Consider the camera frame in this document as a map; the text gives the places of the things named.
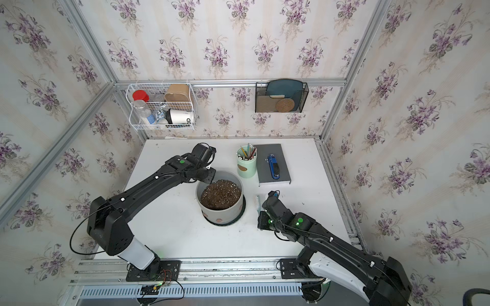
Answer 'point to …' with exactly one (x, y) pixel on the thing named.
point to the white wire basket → (162, 106)
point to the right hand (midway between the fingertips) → (259, 219)
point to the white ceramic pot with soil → (221, 201)
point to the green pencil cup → (246, 161)
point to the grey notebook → (263, 171)
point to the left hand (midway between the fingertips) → (214, 176)
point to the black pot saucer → (235, 220)
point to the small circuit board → (149, 289)
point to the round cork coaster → (285, 105)
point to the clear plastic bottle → (141, 111)
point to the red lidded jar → (140, 95)
